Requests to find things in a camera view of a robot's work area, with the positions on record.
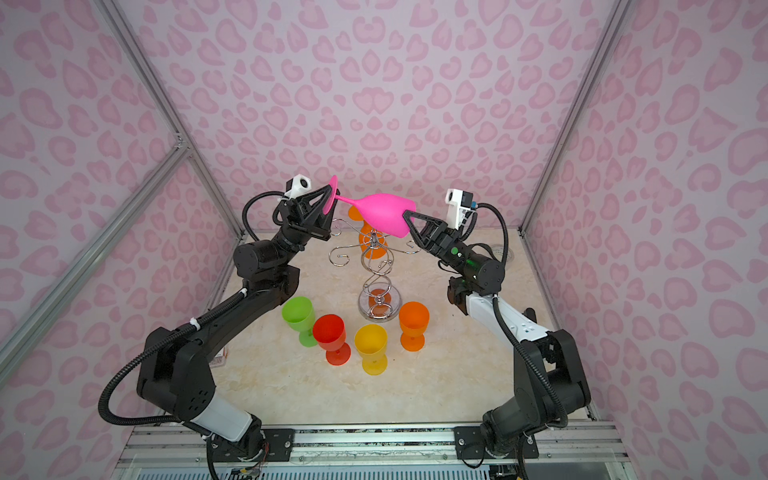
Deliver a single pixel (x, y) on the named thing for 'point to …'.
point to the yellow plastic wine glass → (371, 343)
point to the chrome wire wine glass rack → (379, 301)
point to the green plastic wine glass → (299, 313)
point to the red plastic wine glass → (329, 332)
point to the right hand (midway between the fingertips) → (405, 223)
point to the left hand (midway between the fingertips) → (329, 195)
